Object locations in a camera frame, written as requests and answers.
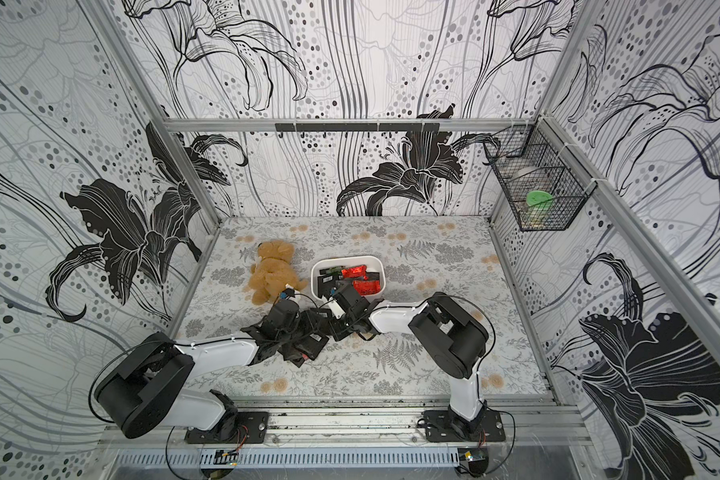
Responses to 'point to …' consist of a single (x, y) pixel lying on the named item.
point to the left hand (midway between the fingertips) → (325, 324)
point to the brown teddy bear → (273, 271)
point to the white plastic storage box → (374, 264)
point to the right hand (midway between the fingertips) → (335, 325)
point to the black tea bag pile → (326, 282)
